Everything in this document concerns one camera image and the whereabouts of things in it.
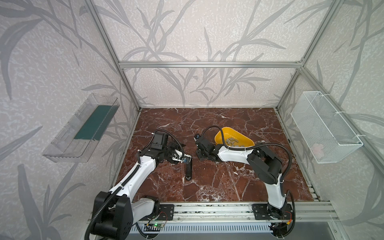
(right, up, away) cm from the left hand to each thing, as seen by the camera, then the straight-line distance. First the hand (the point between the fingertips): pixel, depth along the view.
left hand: (183, 142), depth 84 cm
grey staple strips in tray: (+31, -2, +17) cm, 36 cm away
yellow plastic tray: (+30, +4, +18) cm, 35 cm away
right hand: (+9, -4, +12) cm, 16 cm away
